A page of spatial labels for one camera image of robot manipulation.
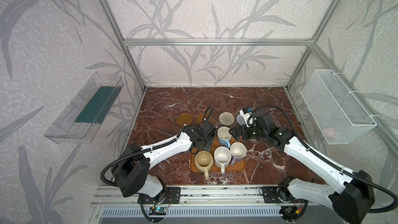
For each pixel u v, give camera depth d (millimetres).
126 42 937
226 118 1019
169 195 731
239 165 821
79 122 630
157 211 709
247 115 704
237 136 690
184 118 1021
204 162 836
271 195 720
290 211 741
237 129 679
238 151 865
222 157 845
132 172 417
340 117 607
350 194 376
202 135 642
